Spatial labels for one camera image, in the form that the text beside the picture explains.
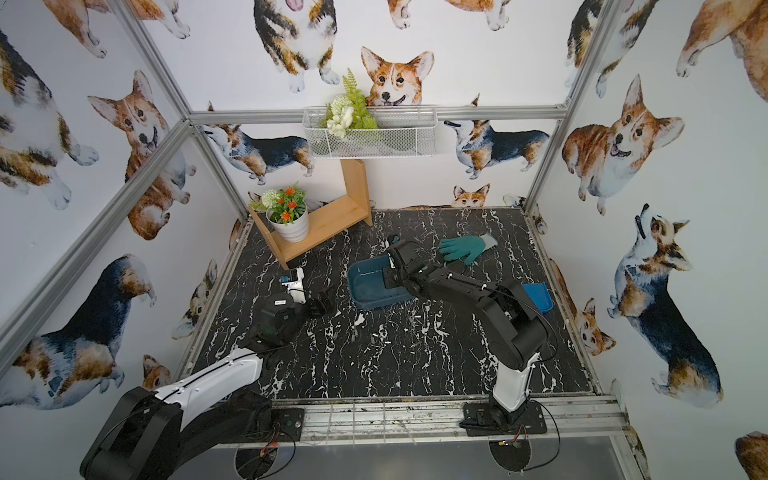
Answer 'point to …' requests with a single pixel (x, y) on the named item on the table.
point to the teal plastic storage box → (367, 284)
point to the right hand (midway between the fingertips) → (396, 261)
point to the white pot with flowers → (287, 210)
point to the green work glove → (472, 246)
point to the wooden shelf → (355, 210)
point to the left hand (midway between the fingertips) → (321, 280)
